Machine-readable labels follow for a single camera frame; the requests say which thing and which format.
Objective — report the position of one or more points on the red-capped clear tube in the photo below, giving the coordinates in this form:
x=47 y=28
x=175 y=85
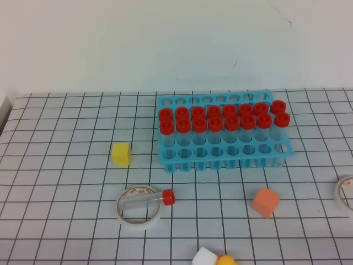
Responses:
x=146 y=199

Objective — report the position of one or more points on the red-capped tube front row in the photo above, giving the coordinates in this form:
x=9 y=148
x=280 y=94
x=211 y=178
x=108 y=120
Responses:
x=281 y=122
x=247 y=125
x=167 y=131
x=231 y=129
x=199 y=131
x=183 y=127
x=215 y=127
x=263 y=125

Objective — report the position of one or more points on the red-capped tube row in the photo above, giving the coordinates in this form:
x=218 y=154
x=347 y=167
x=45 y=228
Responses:
x=214 y=111
x=277 y=106
x=231 y=129
x=215 y=127
x=199 y=131
x=247 y=125
x=263 y=125
x=182 y=113
x=229 y=110
x=260 y=108
x=245 y=109
x=198 y=112
x=281 y=122
x=167 y=131
x=183 y=127
x=165 y=114

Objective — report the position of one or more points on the red-capped tube back row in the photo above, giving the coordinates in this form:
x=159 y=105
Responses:
x=245 y=109
x=277 y=106
x=165 y=114
x=214 y=111
x=182 y=113
x=198 y=112
x=229 y=110
x=260 y=108

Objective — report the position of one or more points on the white grid-patterned cloth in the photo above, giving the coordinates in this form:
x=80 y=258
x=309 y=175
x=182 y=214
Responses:
x=59 y=186

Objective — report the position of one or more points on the blue test tube rack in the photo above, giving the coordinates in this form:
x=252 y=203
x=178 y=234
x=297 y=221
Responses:
x=269 y=153

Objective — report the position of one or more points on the yellow foam cube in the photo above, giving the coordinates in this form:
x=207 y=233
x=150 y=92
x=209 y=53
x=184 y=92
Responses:
x=121 y=154

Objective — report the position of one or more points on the white tape roll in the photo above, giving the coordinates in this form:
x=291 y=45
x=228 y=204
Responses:
x=138 y=219

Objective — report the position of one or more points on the orange foam cube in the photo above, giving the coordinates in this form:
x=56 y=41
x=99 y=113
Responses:
x=265 y=202

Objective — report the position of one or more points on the white foam cube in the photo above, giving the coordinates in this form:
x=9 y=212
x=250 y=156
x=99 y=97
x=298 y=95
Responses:
x=205 y=257

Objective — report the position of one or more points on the yellow-orange round object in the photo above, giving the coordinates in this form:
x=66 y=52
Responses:
x=226 y=260

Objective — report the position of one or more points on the white tape roll right edge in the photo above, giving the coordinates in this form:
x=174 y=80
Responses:
x=339 y=198

